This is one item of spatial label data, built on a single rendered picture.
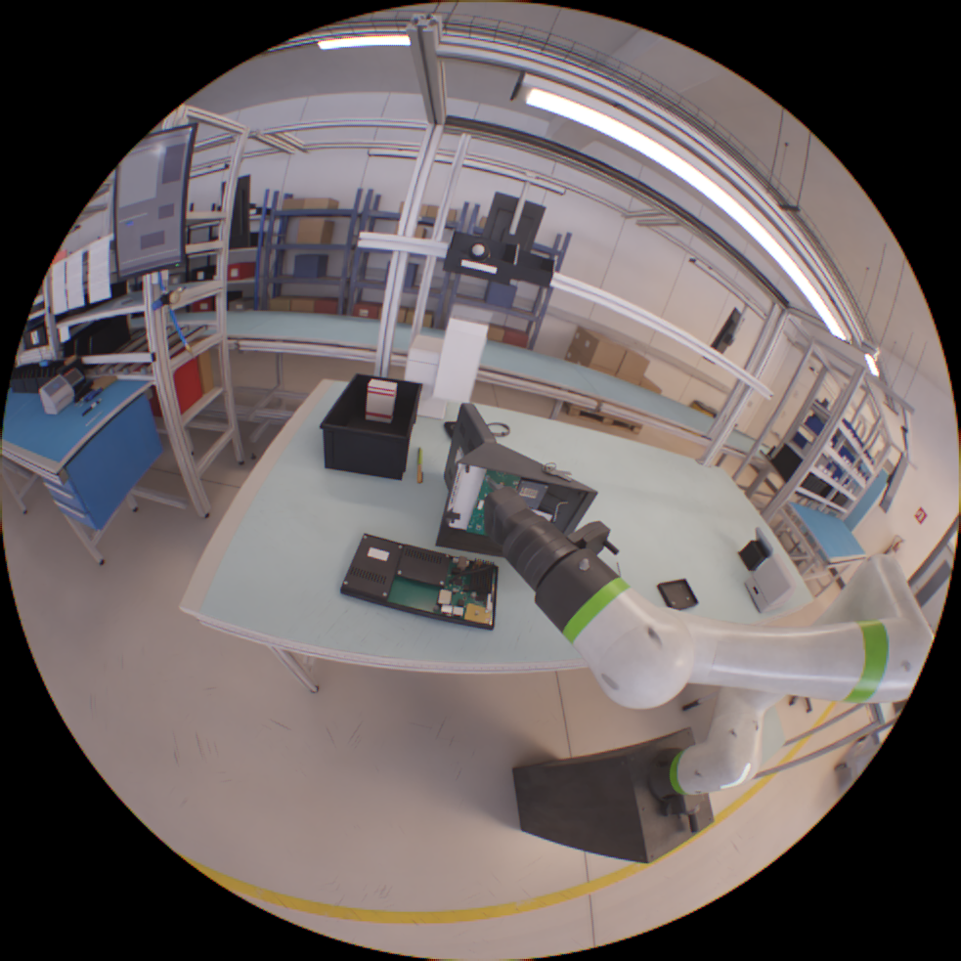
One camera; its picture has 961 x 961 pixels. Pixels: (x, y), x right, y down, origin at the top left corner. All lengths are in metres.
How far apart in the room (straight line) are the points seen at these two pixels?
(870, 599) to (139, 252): 1.95
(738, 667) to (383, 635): 0.50
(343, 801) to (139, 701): 1.05
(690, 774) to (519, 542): 0.65
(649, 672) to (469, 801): 1.29
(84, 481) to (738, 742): 2.09
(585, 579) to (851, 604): 0.52
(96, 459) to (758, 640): 1.92
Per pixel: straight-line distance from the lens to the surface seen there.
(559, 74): 0.72
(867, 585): 0.67
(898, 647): 0.56
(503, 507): 0.41
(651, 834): 0.93
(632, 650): 0.32
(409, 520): 0.66
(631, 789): 0.89
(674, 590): 0.86
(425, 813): 1.52
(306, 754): 1.53
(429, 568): 0.57
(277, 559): 0.62
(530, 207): 2.26
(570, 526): 0.60
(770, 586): 1.11
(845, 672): 0.51
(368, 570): 0.55
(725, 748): 0.76
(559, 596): 0.34
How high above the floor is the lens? 1.49
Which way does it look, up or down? 38 degrees down
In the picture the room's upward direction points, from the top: 18 degrees clockwise
